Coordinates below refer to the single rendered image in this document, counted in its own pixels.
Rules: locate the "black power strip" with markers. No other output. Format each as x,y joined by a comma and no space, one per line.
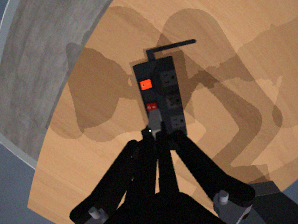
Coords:
158,86

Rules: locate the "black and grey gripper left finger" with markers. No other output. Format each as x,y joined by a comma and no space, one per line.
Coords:
107,195

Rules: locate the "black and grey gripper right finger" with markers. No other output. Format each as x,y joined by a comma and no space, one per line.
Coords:
233,198

